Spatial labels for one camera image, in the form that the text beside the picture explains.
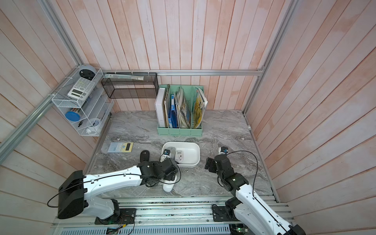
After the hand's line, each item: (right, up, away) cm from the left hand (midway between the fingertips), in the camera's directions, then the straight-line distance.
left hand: (167, 171), depth 80 cm
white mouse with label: (+6, +6, +12) cm, 15 cm away
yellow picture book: (+21, +41, +18) cm, 49 cm away
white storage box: (+15, +6, +14) cm, 21 cm away
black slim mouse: (-17, +6, +15) cm, 23 cm away
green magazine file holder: (0, +22, +21) cm, 30 cm away
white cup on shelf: (-43, +26, +2) cm, 51 cm away
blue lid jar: (-50, +31, -4) cm, 59 cm away
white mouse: (0, -9, +1) cm, 9 cm away
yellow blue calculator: (-35, +11, +18) cm, 40 cm away
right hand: (+27, +6, +4) cm, 28 cm away
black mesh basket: (-34, +54, +26) cm, 69 cm away
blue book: (+2, +32, +24) cm, 40 cm away
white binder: (-6, +38, +11) cm, 40 cm away
